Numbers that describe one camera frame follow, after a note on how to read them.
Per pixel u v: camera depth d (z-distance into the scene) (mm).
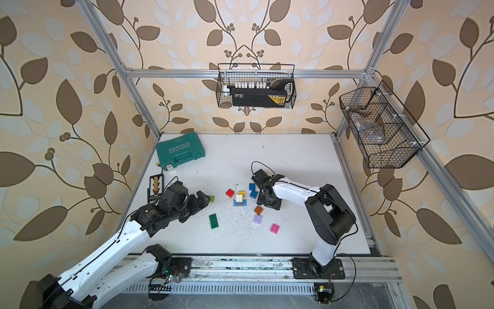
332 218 463
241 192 945
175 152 1079
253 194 935
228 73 911
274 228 830
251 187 961
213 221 866
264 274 736
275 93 842
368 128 690
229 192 942
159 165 1054
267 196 679
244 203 900
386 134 722
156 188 961
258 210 887
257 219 862
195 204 693
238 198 866
